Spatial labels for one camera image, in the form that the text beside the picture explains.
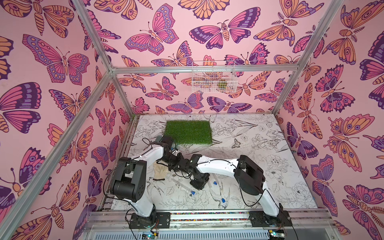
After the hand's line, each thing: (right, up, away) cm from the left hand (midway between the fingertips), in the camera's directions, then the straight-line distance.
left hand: (188, 166), depth 86 cm
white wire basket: (+16, +55, +9) cm, 58 cm away
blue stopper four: (+15, -9, -1) cm, 18 cm away
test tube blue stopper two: (+16, -15, -5) cm, 22 cm away
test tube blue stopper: (-3, -12, -1) cm, 12 cm away
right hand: (+7, -10, -1) cm, 13 cm away
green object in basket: (+21, +50, +8) cm, 55 cm away
